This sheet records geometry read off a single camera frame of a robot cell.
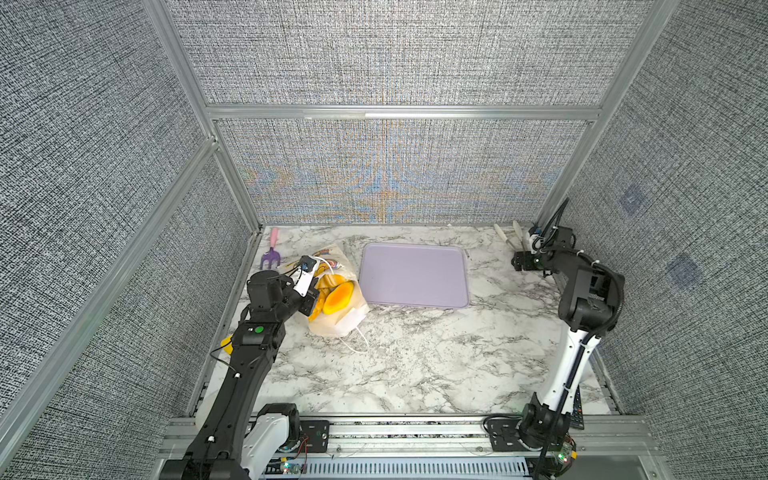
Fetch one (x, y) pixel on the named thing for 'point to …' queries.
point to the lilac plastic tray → (414, 275)
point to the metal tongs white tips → (518, 232)
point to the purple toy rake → (272, 256)
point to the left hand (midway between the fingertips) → (313, 278)
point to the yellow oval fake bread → (338, 298)
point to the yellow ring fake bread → (323, 284)
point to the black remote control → (577, 418)
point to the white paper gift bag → (339, 323)
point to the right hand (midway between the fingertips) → (530, 259)
